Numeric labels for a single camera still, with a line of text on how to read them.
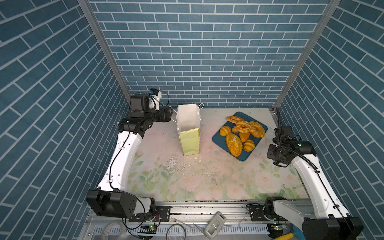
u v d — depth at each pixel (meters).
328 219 0.38
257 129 1.02
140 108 0.53
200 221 0.73
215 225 0.70
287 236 0.66
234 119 1.08
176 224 0.71
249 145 0.96
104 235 0.66
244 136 0.98
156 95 0.62
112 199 0.38
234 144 0.94
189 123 1.04
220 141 1.02
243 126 1.04
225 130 1.04
